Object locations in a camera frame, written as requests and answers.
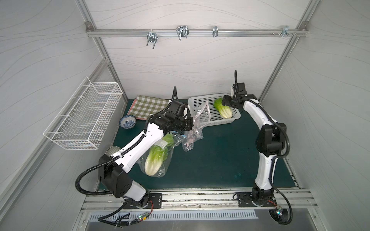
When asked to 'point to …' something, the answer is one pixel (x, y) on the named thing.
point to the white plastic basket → (195, 102)
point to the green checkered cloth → (144, 106)
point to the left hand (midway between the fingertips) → (195, 125)
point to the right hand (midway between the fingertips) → (227, 100)
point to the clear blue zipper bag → (140, 161)
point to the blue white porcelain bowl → (127, 121)
